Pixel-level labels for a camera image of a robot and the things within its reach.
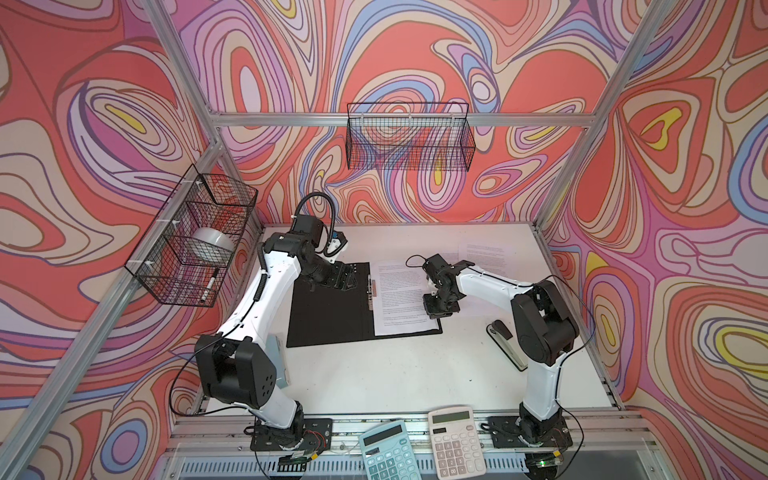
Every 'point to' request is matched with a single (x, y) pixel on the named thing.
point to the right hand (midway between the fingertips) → (435, 320)
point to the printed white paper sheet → (398, 291)
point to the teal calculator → (388, 454)
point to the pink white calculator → (456, 444)
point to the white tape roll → (215, 236)
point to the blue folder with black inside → (327, 314)
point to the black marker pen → (209, 285)
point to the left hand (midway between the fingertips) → (346, 279)
